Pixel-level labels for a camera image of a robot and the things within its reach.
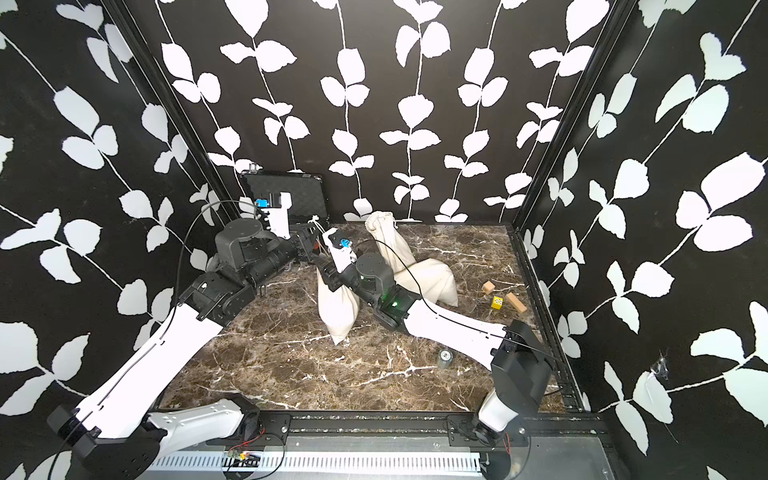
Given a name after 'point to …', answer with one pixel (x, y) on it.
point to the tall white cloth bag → (392, 245)
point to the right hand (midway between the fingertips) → (317, 246)
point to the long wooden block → (516, 302)
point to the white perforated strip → (424, 462)
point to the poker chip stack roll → (445, 357)
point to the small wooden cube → (488, 287)
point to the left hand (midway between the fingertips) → (321, 220)
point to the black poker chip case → (307, 192)
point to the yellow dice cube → (497, 302)
